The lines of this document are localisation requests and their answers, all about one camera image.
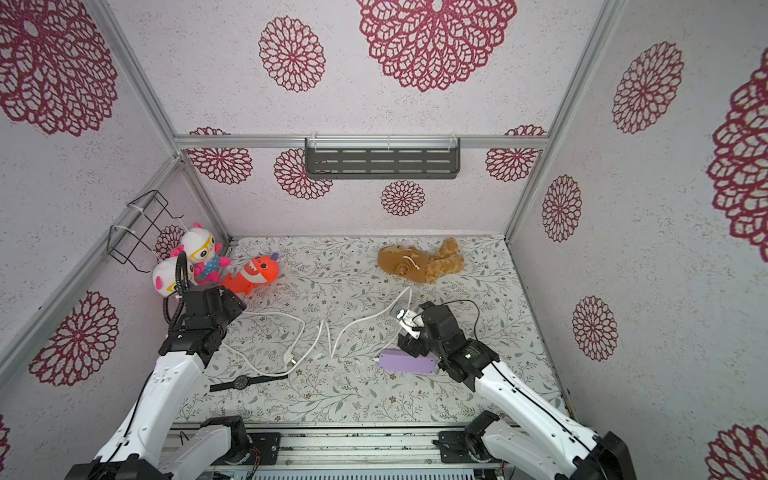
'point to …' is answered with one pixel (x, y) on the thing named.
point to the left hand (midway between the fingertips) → (227, 304)
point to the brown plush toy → (422, 267)
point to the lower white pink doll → (164, 274)
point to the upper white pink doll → (200, 247)
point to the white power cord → (289, 357)
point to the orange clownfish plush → (260, 270)
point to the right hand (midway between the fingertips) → (414, 313)
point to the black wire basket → (131, 239)
